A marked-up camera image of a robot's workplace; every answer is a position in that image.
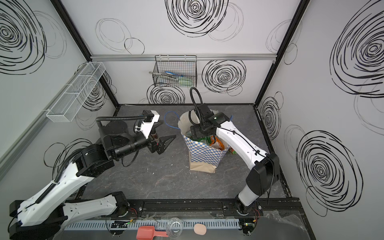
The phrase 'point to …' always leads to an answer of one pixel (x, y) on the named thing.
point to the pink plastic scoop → (148, 232)
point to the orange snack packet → (220, 144)
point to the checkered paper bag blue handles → (203, 157)
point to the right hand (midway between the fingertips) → (198, 131)
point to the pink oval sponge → (200, 229)
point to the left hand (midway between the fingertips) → (169, 129)
